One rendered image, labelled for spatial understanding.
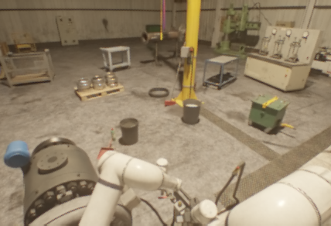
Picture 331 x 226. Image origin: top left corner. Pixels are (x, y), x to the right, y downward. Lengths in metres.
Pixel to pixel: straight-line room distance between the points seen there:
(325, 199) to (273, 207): 0.12
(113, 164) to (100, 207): 0.17
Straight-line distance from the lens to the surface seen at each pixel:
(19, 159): 1.75
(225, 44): 12.51
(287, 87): 6.27
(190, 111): 3.47
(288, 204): 0.46
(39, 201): 1.55
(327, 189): 0.54
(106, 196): 0.83
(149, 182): 0.79
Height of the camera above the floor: 1.90
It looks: 28 degrees down
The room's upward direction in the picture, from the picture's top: 1 degrees clockwise
